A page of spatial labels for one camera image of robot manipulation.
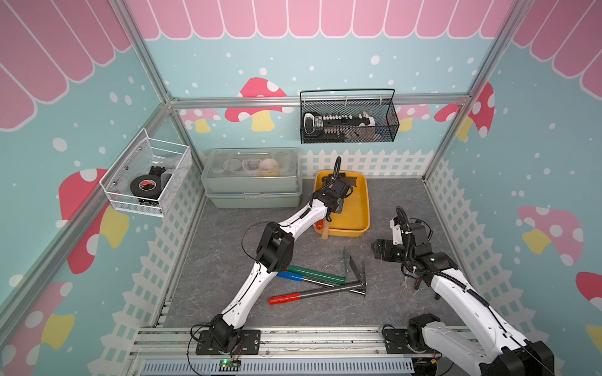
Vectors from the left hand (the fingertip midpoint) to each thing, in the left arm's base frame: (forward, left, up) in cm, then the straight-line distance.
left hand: (330, 203), depth 104 cm
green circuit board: (-59, +35, -8) cm, 69 cm away
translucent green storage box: (0, +32, +16) cm, 36 cm away
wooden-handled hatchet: (-15, +3, +3) cm, 16 cm away
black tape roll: (-17, +59, +29) cm, 68 cm away
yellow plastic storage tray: (-4, -11, -6) cm, 13 cm away
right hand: (-24, -16, +7) cm, 30 cm away
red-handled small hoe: (-13, +5, +3) cm, 15 cm away
